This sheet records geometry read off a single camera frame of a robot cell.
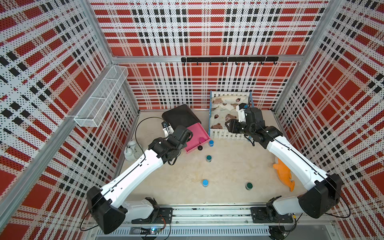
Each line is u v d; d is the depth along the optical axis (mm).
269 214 658
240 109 690
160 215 732
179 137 543
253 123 575
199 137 913
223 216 750
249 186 806
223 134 1013
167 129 638
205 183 820
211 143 987
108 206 375
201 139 884
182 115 958
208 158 919
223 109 1105
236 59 888
